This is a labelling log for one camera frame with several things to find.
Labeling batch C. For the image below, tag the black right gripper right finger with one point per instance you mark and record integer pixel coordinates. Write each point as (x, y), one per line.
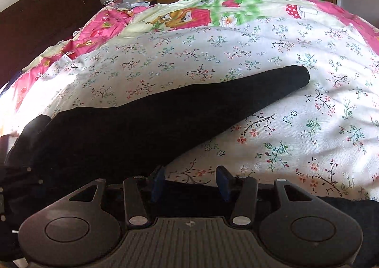
(240, 195)

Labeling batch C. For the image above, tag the black pants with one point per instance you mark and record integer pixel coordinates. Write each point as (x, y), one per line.
(82, 157)

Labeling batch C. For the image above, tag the pink cartoon blanket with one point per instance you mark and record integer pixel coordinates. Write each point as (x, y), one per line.
(114, 20)

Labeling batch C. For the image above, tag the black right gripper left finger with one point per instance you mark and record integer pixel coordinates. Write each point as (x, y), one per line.
(140, 195)

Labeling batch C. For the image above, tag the white floral bed quilt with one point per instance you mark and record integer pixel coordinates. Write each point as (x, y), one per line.
(323, 137)

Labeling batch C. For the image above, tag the dark wooden headboard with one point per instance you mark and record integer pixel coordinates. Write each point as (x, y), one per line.
(28, 27)

